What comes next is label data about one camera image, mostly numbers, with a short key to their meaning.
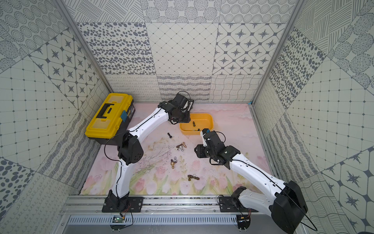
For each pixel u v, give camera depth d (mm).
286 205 390
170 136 1009
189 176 830
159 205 751
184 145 954
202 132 744
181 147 943
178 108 710
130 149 533
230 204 743
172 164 874
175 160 897
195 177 821
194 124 1072
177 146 954
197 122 1077
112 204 639
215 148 600
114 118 884
